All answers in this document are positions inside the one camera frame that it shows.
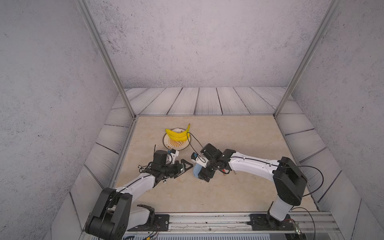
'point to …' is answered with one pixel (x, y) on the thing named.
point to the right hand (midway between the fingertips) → (203, 170)
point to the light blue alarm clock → (196, 170)
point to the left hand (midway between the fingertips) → (190, 169)
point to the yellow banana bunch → (179, 136)
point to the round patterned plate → (171, 143)
